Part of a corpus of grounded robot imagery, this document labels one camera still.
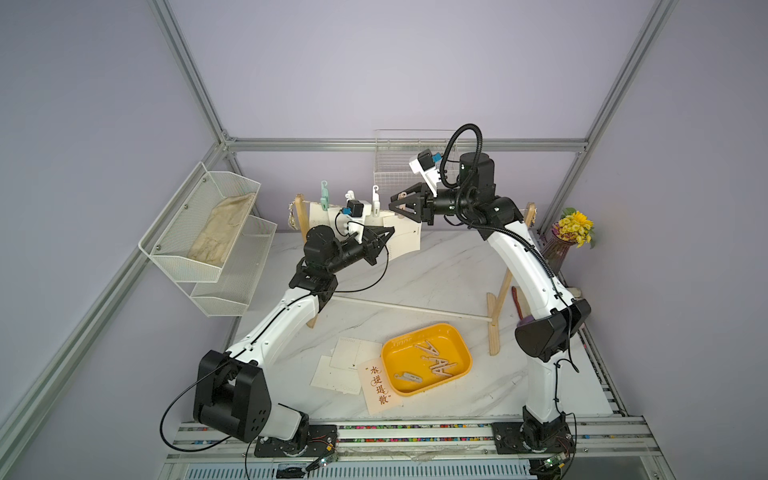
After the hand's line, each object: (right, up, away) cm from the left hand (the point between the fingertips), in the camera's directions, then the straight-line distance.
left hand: (391, 233), depth 73 cm
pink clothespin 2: (+12, -36, +14) cm, 41 cm away
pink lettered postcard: (-3, -44, +7) cm, 45 cm away
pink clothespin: (+14, -38, +12) cm, 42 cm away
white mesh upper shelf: (-53, 0, +5) cm, 53 cm away
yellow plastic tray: (+2, -36, +15) cm, 39 cm away
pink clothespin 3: (+12, -33, +15) cm, 38 cm away
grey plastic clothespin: (+5, -39, +9) cm, 41 cm away
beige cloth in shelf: (-47, +1, +6) cm, 47 cm away
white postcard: (+4, -1, +2) cm, 4 cm away
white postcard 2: (-12, -35, +16) cm, 40 cm away
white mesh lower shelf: (-49, -18, +16) cm, 55 cm away
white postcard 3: (-14, -41, +11) cm, 45 cm away
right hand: (+1, +5, -5) cm, 7 cm away
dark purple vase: (+54, -4, +23) cm, 58 cm away
